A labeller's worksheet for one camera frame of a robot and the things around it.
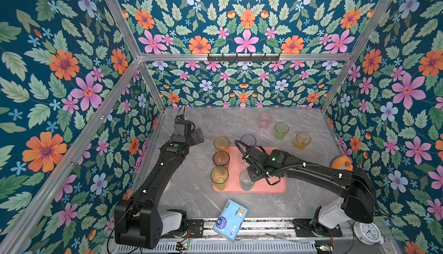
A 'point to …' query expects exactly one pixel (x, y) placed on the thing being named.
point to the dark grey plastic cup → (221, 157)
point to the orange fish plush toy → (342, 162)
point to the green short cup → (281, 128)
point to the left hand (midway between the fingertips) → (193, 129)
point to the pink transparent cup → (265, 119)
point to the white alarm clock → (368, 233)
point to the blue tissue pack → (231, 220)
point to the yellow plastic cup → (221, 142)
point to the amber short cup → (302, 139)
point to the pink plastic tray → (233, 185)
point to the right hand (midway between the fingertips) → (251, 172)
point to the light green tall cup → (219, 175)
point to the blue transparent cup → (248, 139)
